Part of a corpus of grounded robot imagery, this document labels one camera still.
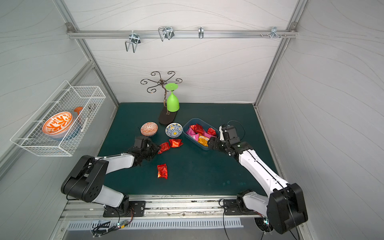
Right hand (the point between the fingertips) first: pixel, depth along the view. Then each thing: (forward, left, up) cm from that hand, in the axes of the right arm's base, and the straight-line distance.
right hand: (214, 142), depth 84 cm
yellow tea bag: (+5, +6, -7) cm, 11 cm away
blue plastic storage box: (+19, +17, -7) cm, 26 cm away
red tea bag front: (-14, +29, -10) cm, 34 cm away
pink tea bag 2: (+10, +3, -9) cm, 14 cm away
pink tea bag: (+11, +14, -8) cm, 20 cm away
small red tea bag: (+2, +31, -11) cm, 33 cm away
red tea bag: (+13, +1, -8) cm, 15 cm away
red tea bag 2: (+4, +24, -10) cm, 27 cm away
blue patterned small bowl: (+16, +27, -11) cm, 33 cm away
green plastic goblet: (+21, +26, +11) cm, 35 cm away
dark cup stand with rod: (+28, +35, -12) cm, 46 cm away
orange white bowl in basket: (-8, +70, +24) cm, 75 cm away
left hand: (0, +32, -10) cm, 34 cm away
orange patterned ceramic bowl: (+15, +45, -10) cm, 49 cm away
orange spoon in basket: (+4, +70, +21) cm, 73 cm away
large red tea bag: (+16, +10, -9) cm, 21 cm away
